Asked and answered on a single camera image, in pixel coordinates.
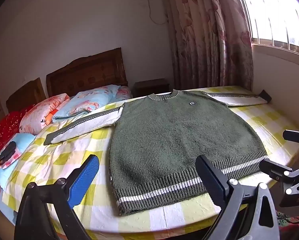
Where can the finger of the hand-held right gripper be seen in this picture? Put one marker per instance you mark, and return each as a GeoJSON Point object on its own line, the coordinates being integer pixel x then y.
{"type": "Point", "coordinates": [295, 136]}
{"type": "Point", "coordinates": [274, 168]}

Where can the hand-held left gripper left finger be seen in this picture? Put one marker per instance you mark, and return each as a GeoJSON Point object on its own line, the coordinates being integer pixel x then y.
{"type": "Point", "coordinates": [83, 180]}

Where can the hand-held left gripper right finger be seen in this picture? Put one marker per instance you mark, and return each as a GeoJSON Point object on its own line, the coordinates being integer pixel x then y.
{"type": "Point", "coordinates": [215, 180]}

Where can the green knit sweater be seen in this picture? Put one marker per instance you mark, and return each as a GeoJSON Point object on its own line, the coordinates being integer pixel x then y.
{"type": "Point", "coordinates": [179, 135]}

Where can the yellow checked bedsheet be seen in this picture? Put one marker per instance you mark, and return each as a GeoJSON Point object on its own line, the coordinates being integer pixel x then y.
{"type": "Point", "coordinates": [72, 155]}

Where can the floral cloth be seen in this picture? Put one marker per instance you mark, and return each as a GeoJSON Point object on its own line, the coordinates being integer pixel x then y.
{"type": "Point", "coordinates": [287, 218]}

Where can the light blue cloth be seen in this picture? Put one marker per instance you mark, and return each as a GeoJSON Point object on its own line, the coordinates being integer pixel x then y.
{"type": "Point", "coordinates": [24, 141]}

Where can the pink floral pillow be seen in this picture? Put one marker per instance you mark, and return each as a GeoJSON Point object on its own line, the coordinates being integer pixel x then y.
{"type": "Point", "coordinates": [39, 116]}

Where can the light blue floral quilt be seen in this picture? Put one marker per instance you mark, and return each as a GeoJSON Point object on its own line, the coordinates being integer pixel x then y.
{"type": "Point", "coordinates": [89, 101]}

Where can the black object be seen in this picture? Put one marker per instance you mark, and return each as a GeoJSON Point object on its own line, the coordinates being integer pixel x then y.
{"type": "Point", "coordinates": [7, 152]}

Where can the red blanket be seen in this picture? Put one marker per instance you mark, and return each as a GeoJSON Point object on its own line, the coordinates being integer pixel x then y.
{"type": "Point", "coordinates": [7, 127]}

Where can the small wooden headboard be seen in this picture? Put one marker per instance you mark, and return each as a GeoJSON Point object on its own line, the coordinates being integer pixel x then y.
{"type": "Point", "coordinates": [27, 95]}

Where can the large wooden headboard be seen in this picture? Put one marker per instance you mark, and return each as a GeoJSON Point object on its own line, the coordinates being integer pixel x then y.
{"type": "Point", "coordinates": [89, 75]}

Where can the dark wooden nightstand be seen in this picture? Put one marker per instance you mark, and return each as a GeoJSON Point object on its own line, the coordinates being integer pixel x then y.
{"type": "Point", "coordinates": [150, 87]}

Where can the barred window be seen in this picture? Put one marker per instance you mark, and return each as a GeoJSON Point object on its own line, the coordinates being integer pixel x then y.
{"type": "Point", "coordinates": [277, 12]}

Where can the floral pink curtain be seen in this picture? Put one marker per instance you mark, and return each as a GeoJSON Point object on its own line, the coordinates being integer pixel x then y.
{"type": "Point", "coordinates": [204, 37]}

